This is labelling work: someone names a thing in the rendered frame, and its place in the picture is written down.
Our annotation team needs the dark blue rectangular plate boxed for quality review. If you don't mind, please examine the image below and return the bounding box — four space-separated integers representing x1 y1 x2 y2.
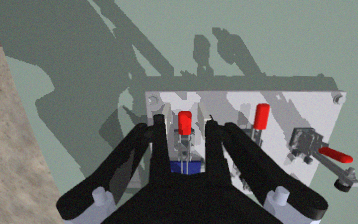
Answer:
169 157 201 175

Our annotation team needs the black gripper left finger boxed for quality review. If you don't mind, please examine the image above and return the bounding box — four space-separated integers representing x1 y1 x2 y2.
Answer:
56 103 176 224

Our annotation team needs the grey fixture plate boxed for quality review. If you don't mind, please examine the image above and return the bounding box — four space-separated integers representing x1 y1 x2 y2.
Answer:
145 89 347 187

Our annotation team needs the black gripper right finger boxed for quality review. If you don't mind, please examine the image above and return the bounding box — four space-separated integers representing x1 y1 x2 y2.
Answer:
197 102 328 224

